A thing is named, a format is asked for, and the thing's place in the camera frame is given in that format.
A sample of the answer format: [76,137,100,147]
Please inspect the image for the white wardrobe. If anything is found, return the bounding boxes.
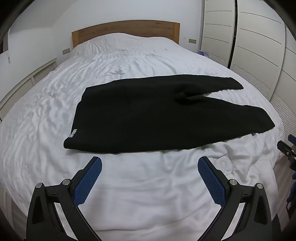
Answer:
[200,0,296,139]

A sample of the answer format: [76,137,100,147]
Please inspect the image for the wooden headboard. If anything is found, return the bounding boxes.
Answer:
[72,20,181,49]

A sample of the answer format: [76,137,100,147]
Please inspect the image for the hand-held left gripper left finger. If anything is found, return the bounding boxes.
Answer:
[26,156,102,241]

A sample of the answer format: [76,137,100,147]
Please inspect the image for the white bed duvet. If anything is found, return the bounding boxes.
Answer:
[0,32,287,241]

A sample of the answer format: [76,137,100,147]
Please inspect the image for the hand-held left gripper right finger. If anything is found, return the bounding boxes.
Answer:
[197,156,273,241]

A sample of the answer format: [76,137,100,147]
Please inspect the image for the black pants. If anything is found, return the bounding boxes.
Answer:
[63,75,275,155]

